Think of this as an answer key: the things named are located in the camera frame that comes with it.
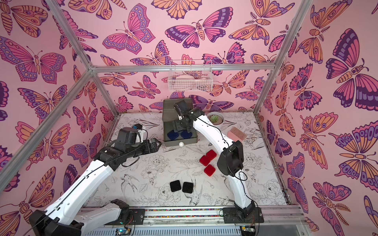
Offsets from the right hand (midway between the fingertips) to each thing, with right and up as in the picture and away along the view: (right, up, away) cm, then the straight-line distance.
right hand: (176, 127), depth 87 cm
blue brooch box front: (-3, -5, +2) cm, 6 cm away
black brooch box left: (-1, -33, -3) cm, 34 cm away
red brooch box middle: (+17, -21, +6) cm, 28 cm away
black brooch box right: (+7, -34, -3) cm, 35 cm away
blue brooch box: (+5, -5, +1) cm, 7 cm away
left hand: (-9, -8, -11) cm, 16 cm away
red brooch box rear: (+21, -17, +8) cm, 29 cm away
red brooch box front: (+20, -26, +3) cm, 33 cm away
